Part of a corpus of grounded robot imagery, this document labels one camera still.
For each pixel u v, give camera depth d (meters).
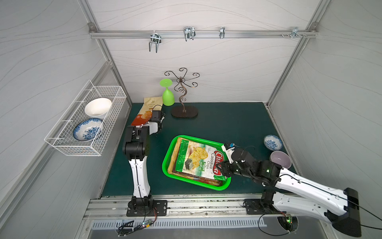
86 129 0.64
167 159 0.81
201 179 0.77
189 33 0.76
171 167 0.78
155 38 0.78
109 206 0.75
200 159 0.80
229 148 0.65
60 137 0.56
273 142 0.97
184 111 1.15
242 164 0.54
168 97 0.93
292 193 0.49
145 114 1.11
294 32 0.77
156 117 0.86
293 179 0.48
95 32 0.77
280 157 0.88
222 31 0.72
